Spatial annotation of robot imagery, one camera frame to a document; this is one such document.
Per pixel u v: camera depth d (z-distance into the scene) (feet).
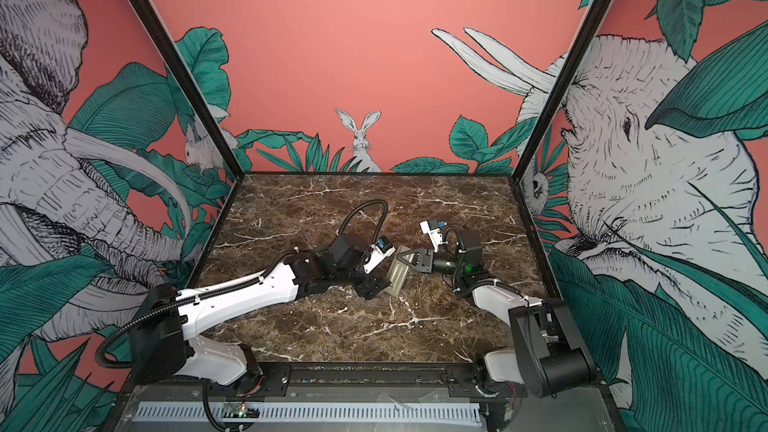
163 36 2.68
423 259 2.40
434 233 2.53
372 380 2.46
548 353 1.40
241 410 2.30
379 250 2.22
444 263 2.40
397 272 2.53
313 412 2.30
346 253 1.92
